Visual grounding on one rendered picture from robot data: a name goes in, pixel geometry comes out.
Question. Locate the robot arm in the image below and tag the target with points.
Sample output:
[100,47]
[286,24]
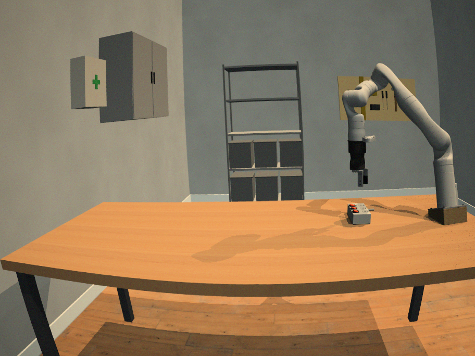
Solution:
[446,188]

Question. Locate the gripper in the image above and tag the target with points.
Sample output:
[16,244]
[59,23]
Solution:
[357,140]

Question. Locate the beige power strip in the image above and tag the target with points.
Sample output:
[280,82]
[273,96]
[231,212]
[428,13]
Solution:
[359,214]

